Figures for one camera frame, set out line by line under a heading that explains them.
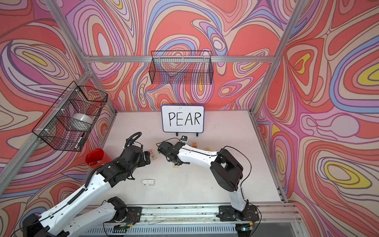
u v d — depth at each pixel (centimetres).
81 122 70
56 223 40
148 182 81
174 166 89
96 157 80
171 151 67
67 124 74
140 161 61
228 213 73
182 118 99
